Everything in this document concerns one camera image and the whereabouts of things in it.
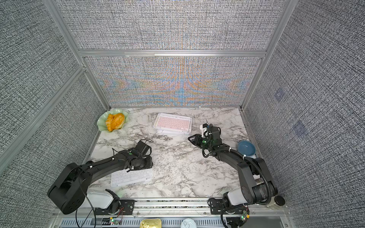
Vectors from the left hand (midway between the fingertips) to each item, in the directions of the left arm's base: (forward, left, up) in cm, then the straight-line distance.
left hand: (153, 164), depth 88 cm
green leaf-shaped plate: (+34, +40, +5) cm, 52 cm away
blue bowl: (+9, -61, 0) cm, 62 cm away
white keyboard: (-7, +17, -1) cm, 19 cm away
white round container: (-31, -19, +5) cm, 37 cm away
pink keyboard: (+31, -12, +2) cm, 34 cm away
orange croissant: (+30, +28, +7) cm, 42 cm away
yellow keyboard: (+24, -7, 0) cm, 25 cm away
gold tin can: (-30, -2, +4) cm, 30 cm away
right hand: (+12, -22, +12) cm, 28 cm away
